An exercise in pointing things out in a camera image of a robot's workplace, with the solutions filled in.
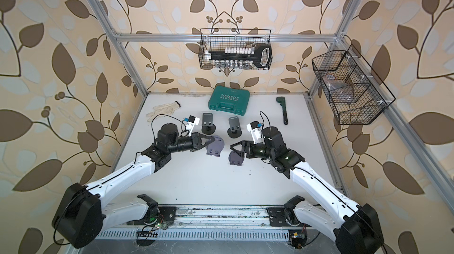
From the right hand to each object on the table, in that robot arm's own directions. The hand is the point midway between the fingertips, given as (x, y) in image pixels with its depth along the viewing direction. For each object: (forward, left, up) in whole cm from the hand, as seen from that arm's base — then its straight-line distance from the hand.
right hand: (236, 147), depth 75 cm
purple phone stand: (0, +9, +1) cm, 9 cm away
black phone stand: (+22, +16, -16) cm, 32 cm away
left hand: (+2, +10, +5) cm, 12 cm away
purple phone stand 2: (+3, 0, -17) cm, 18 cm away
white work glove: (+37, +45, -16) cm, 61 cm away
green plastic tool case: (+41, +3, -13) cm, 43 cm away
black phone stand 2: (+17, 0, -14) cm, 22 cm away
